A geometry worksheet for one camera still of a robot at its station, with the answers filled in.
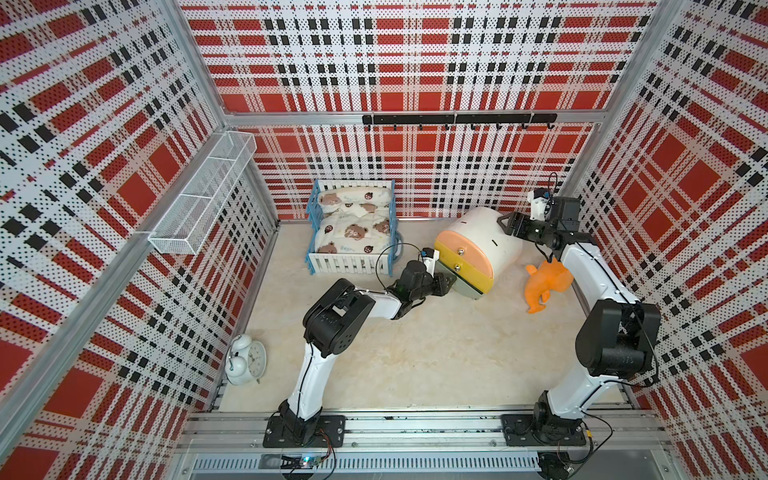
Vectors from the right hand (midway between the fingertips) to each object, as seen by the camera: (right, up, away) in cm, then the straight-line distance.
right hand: (509, 219), depth 88 cm
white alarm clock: (-72, -38, -13) cm, 82 cm away
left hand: (-14, -18, +6) cm, 24 cm away
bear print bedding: (-51, +2, +23) cm, 56 cm away
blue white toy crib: (-50, -14, +13) cm, 53 cm away
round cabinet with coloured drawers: (-12, -9, -6) cm, 16 cm away
